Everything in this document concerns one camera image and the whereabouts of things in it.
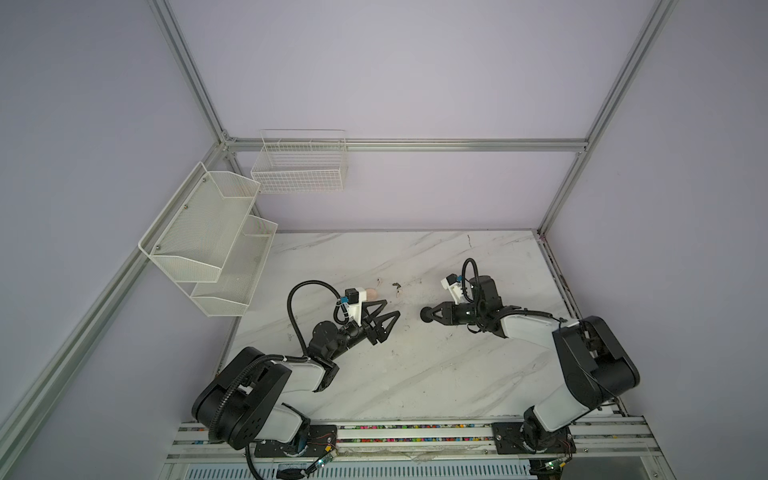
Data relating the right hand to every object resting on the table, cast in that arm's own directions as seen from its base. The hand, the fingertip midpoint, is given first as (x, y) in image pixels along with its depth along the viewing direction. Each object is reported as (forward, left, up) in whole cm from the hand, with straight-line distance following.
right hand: (426, 316), depth 88 cm
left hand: (-3, +10, +9) cm, 14 cm away
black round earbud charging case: (0, 0, +1) cm, 1 cm away
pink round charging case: (+12, +17, -6) cm, 22 cm away
